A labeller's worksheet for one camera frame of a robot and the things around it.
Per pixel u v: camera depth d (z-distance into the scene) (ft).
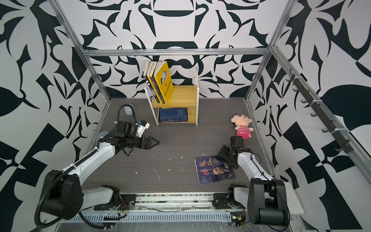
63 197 1.30
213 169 2.73
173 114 3.25
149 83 2.55
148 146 2.37
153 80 2.50
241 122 3.19
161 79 2.65
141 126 2.49
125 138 2.29
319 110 1.80
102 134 3.17
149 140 2.39
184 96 3.06
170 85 3.00
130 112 3.16
